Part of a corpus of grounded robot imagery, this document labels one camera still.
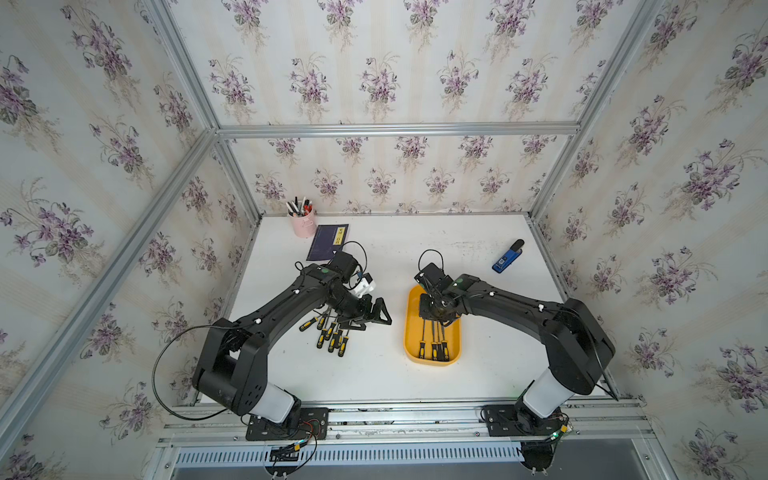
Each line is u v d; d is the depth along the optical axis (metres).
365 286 0.78
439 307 0.64
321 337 0.87
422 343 0.86
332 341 0.86
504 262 1.03
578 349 0.45
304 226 1.08
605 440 0.73
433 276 0.70
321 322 0.90
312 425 0.72
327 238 1.13
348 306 0.71
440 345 0.86
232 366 0.43
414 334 0.88
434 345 0.86
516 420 0.66
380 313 0.72
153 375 0.40
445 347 0.86
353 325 0.73
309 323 0.90
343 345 0.86
